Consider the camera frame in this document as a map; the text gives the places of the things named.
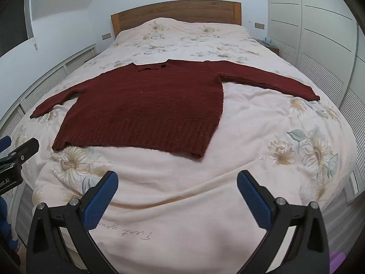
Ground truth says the pink floral duvet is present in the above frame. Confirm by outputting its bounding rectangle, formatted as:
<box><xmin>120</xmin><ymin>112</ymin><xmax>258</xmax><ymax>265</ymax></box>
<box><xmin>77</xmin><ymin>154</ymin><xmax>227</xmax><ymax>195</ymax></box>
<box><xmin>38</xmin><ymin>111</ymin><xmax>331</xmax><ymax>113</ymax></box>
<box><xmin>11</xmin><ymin>17</ymin><xmax>358</xmax><ymax>274</ymax></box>

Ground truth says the wooden headboard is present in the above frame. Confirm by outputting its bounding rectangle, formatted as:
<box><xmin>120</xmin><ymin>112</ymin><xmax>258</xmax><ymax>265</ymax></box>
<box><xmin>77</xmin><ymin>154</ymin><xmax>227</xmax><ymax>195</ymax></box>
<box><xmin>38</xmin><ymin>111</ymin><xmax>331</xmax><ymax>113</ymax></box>
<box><xmin>111</xmin><ymin>0</ymin><xmax>242</xmax><ymax>39</ymax></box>

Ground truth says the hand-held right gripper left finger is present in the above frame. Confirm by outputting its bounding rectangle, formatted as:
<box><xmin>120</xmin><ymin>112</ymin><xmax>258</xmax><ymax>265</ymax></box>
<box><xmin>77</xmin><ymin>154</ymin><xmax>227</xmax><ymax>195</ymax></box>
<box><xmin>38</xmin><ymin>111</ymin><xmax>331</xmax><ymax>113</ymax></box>
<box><xmin>26</xmin><ymin>171</ymin><xmax>126</xmax><ymax>274</ymax></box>

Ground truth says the wooden nightstand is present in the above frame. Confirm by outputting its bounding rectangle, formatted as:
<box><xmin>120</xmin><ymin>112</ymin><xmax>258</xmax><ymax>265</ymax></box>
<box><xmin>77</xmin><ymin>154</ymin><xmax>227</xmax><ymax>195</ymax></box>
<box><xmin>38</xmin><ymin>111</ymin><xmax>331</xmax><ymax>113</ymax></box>
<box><xmin>261</xmin><ymin>38</ymin><xmax>280</xmax><ymax>53</ymax></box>

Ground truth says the white wardrobe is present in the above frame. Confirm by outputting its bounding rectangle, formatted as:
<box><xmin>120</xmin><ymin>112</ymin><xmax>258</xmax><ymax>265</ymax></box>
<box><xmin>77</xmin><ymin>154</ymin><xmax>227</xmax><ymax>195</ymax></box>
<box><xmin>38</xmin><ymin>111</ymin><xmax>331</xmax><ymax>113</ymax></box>
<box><xmin>266</xmin><ymin>0</ymin><xmax>365</xmax><ymax>106</ymax></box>

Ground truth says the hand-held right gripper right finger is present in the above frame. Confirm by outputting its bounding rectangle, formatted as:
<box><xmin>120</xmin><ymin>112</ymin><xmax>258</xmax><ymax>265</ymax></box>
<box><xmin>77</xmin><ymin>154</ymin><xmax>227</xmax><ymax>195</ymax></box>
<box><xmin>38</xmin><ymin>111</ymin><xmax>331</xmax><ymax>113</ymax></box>
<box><xmin>237</xmin><ymin>170</ymin><xmax>331</xmax><ymax>274</ymax></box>

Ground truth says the person's left hand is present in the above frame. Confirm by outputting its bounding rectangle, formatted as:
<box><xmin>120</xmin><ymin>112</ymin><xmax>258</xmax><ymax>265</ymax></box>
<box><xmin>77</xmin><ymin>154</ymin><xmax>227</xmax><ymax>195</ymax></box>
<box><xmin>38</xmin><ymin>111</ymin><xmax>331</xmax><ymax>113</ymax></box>
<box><xmin>0</xmin><ymin>196</ymin><xmax>18</xmax><ymax>249</ymax></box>

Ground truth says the dark red knitted sweater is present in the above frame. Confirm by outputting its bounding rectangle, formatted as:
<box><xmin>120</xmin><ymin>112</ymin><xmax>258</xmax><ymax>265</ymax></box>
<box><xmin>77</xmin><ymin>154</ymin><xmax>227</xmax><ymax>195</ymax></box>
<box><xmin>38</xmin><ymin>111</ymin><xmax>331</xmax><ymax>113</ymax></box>
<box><xmin>30</xmin><ymin>59</ymin><xmax>321</xmax><ymax>159</ymax></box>

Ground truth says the dark window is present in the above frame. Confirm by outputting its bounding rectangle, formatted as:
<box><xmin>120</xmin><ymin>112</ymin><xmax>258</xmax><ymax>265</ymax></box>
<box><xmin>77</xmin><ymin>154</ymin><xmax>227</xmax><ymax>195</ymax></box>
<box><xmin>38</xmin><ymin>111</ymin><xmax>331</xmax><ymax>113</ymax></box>
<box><xmin>0</xmin><ymin>0</ymin><xmax>35</xmax><ymax>59</ymax></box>

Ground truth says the white louvered wall panel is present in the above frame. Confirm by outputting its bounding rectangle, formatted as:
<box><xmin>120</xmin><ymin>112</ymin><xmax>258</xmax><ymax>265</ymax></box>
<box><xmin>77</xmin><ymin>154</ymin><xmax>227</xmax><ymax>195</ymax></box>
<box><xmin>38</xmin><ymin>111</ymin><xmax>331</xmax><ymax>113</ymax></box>
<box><xmin>271</xmin><ymin>37</ymin><xmax>365</xmax><ymax>206</ymax></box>
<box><xmin>0</xmin><ymin>44</ymin><xmax>97</xmax><ymax>129</ymax></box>

